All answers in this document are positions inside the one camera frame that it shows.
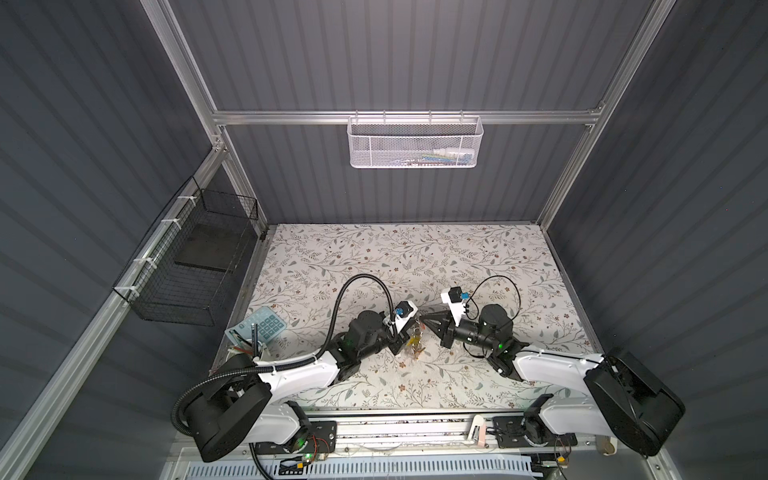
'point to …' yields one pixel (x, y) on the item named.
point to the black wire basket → (182, 272)
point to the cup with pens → (240, 344)
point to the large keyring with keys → (415, 341)
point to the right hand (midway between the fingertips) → (425, 321)
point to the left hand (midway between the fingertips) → (414, 319)
